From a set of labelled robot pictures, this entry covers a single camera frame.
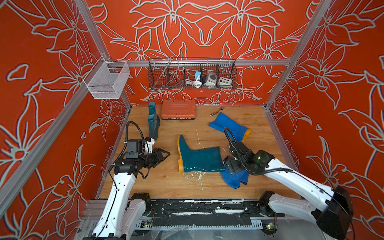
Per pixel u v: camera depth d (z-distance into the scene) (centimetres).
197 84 86
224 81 94
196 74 83
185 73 100
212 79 91
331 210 38
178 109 114
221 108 117
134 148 58
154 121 80
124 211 45
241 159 58
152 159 65
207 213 73
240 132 96
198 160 91
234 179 78
